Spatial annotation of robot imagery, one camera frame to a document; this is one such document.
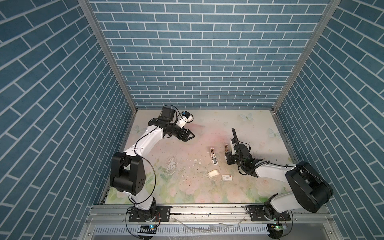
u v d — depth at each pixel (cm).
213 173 87
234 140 82
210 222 72
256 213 74
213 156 93
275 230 72
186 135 76
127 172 46
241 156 71
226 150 94
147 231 72
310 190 44
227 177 85
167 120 68
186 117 77
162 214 74
